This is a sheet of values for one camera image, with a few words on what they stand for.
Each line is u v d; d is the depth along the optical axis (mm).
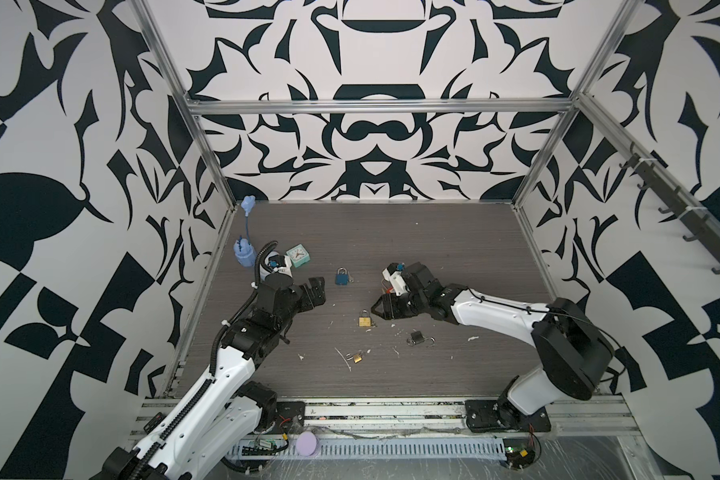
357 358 829
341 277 997
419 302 683
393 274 798
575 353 446
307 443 639
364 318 911
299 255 1023
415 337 871
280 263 686
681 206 594
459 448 713
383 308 775
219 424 557
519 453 710
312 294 702
